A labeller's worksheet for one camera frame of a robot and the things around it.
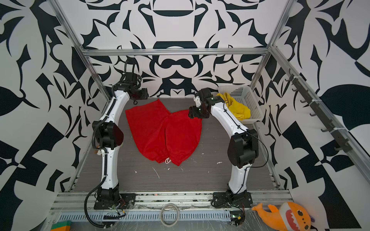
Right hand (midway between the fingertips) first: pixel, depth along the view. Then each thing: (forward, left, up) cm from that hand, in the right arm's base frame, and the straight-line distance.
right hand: (194, 113), depth 88 cm
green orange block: (-53, +61, -14) cm, 82 cm away
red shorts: (-8, +20, -13) cm, 25 cm away
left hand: (+16, +32, +4) cm, 36 cm away
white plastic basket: (+30, -43, -14) cm, 54 cm away
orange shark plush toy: (-50, -40, -10) cm, 65 cm away
